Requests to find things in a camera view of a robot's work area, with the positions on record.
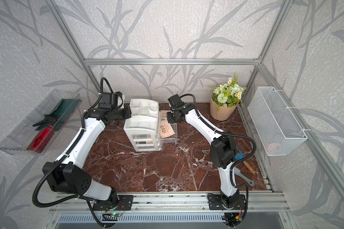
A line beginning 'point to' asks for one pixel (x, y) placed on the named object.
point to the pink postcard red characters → (163, 113)
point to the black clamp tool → (47, 118)
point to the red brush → (41, 140)
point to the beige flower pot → (221, 113)
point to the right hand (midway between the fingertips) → (170, 118)
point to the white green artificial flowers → (229, 94)
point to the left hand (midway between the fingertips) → (130, 111)
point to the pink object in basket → (271, 146)
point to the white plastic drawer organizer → (143, 125)
